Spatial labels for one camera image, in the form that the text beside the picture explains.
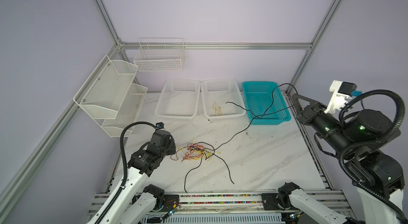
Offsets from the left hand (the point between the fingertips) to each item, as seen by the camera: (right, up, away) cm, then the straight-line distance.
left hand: (168, 144), depth 76 cm
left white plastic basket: (-2, +23, +39) cm, 46 cm away
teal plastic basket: (+61, +21, +39) cm, 75 cm away
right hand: (+45, +22, -28) cm, 58 cm away
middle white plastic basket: (+30, +23, +39) cm, 54 cm away
